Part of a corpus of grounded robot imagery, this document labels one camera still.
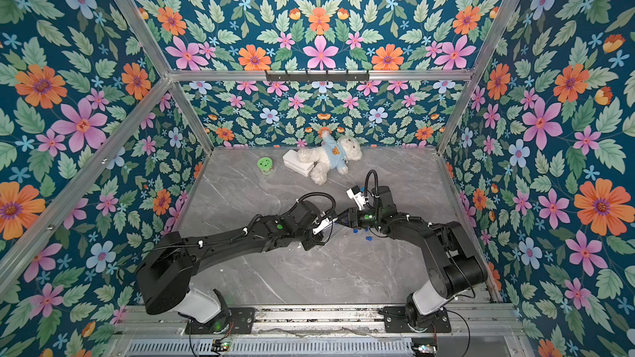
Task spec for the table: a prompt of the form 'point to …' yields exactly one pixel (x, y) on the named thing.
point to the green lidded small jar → (265, 164)
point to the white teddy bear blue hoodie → (331, 154)
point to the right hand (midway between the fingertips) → (342, 216)
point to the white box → (293, 162)
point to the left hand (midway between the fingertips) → (324, 229)
